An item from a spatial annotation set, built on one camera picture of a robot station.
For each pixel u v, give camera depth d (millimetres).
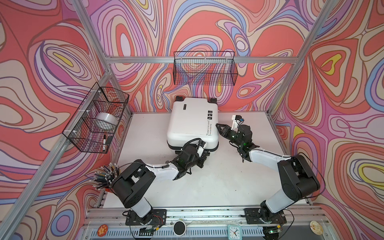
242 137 704
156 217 732
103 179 719
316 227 704
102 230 702
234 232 678
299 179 456
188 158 677
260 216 713
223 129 797
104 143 718
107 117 737
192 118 892
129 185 458
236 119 797
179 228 665
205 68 960
